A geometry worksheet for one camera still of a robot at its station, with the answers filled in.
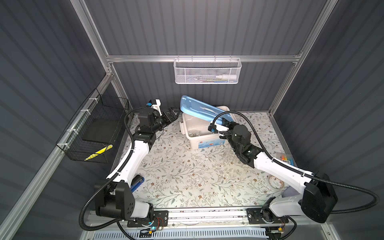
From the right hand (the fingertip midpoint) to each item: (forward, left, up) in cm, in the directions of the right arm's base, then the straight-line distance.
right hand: (227, 118), depth 76 cm
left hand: (+3, +26, +2) cm, 27 cm away
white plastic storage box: (-2, +14, -14) cm, 20 cm away
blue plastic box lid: (+7, +18, +2) cm, 20 cm away
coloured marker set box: (-7, -39, -30) cm, 50 cm away
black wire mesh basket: (-11, +66, +1) cm, 67 cm away
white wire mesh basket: (+63, +7, -9) cm, 64 cm away
